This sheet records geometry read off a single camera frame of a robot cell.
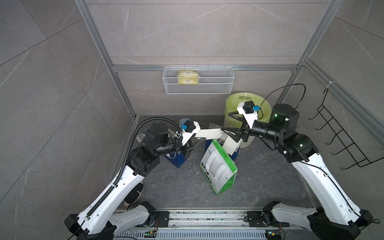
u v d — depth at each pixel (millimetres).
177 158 908
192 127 468
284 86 1040
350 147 631
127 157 418
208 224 729
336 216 358
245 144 980
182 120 1064
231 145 784
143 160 428
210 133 562
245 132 481
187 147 495
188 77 878
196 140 534
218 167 677
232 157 817
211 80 1005
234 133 496
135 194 759
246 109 442
